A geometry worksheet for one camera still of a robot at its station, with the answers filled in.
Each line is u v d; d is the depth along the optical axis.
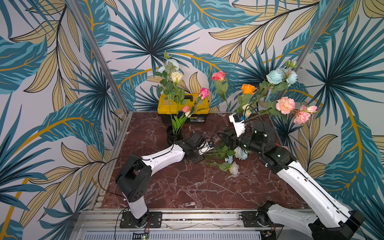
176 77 0.82
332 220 0.38
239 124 0.57
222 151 0.93
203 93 0.70
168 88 0.82
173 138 0.91
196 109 0.80
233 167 0.86
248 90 0.80
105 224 0.71
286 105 0.60
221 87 0.82
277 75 0.68
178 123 0.85
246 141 0.56
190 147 0.66
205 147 0.76
